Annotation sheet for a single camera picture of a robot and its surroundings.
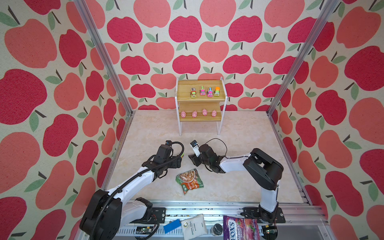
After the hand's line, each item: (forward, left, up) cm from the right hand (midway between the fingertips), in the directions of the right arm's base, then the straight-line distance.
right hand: (194, 152), depth 94 cm
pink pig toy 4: (+21, -11, +15) cm, 28 cm away
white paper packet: (-39, -4, -2) cm, 39 cm away
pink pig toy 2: (+20, +2, +14) cm, 25 cm away
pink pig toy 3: (+23, -5, +14) cm, 27 cm away
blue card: (-41, +7, -1) cm, 41 cm away
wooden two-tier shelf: (+17, -2, +29) cm, 33 cm away
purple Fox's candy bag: (-38, -23, -1) cm, 44 cm away
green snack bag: (-17, +1, -2) cm, 17 cm away
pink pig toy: (+18, +9, +15) cm, 26 cm away
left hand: (-8, +9, +4) cm, 12 cm away
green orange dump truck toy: (-2, +8, -2) cm, 8 cm away
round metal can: (-40, -14, +6) cm, 43 cm away
